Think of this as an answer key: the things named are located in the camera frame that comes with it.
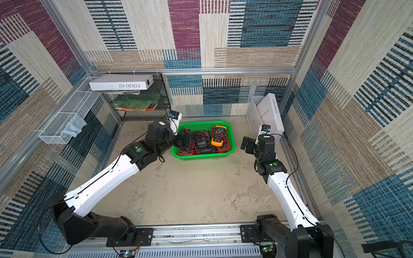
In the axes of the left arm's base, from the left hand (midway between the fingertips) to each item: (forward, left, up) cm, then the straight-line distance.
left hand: (184, 128), depth 74 cm
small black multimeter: (+9, -7, -19) cm, 22 cm away
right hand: (+1, -32, -8) cm, 34 cm away
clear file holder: (+25, -41, -21) cm, 52 cm away
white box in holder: (+21, -47, -12) cm, 53 cm away
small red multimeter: (+6, -21, -21) cm, 30 cm away
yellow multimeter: (+10, -17, -17) cm, 26 cm away
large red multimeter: (+3, +3, -24) cm, 24 cm away
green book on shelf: (+28, +32, -7) cm, 43 cm away
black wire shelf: (+38, +26, -27) cm, 54 cm away
